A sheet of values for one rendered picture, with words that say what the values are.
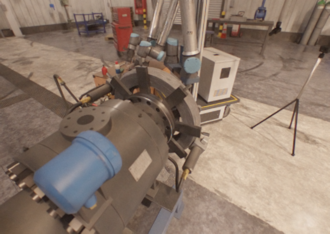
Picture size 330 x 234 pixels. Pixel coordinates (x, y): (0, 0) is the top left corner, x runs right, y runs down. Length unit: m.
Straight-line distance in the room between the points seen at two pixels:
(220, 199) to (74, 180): 1.29
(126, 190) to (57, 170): 0.35
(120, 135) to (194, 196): 0.97
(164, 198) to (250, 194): 0.80
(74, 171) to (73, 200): 0.06
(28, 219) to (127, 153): 0.39
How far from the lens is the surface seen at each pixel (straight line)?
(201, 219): 1.47
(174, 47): 1.99
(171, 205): 1.19
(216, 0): 9.57
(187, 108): 1.02
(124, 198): 0.74
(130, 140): 0.75
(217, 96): 2.02
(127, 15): 5.01
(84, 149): 0.48
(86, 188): 0.47
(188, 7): 1.35
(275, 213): 1.69
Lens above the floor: 1.35
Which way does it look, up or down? 35 degrees down
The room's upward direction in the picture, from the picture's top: straight up
